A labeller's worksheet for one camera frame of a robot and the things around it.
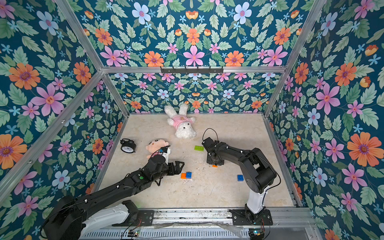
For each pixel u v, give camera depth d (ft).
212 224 2.38
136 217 2.22
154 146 2.99
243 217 2.35
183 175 2.83
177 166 2.41
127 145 3.05
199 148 3.24
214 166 2.97
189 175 2.82
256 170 1.61
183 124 3.28
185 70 3.03
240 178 2.78
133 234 2.36
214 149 2.19
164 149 2.46
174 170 2.40
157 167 2.06
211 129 2.76
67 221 1.30
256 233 2.34
